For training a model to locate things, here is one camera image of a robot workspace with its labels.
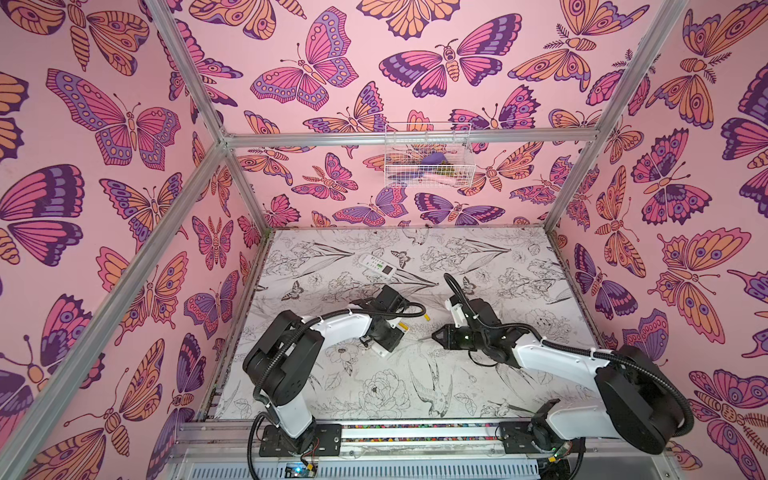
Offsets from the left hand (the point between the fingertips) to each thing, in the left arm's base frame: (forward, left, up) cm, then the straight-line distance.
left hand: (394, 334), depth 91 cm
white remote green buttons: (+25, +6, +1) cm, 26 cm away
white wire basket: (+43, -11, +31) cm, 54 cm away
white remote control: (-6, +4, +2) cm, 7 cm away
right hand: (-2, -11, +6) cm, 13 cm away
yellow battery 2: (+3, -3, -1) cm, 4 cm away
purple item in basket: (+45, -13, +32) cm, 57 cm away
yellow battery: (+6, -11, 0) cm, 12 cm away
